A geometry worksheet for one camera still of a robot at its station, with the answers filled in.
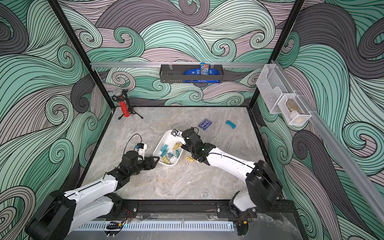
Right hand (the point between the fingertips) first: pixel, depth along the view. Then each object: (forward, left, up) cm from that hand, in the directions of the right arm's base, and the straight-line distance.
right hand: (190, 133), depth 84 cm
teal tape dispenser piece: (+21, -29, -17) cm, 40 cm away
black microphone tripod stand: (+28, +45, +3) cm, 53 cm away
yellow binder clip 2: (0, +9, -13) cm, 16 cm away
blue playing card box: (+18, -11, -15) cm, 26 cm away
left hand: (-10, +20, -10) cm, 24 cm away
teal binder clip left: (-3, +17, -14) cm, 22 cm away
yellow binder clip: (-8, +1, -15) cm, 17 cm away
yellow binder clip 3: (-9, +15, -15) cm, 23 cm away
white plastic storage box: (-1, +14, -15) cm, 21 cm away
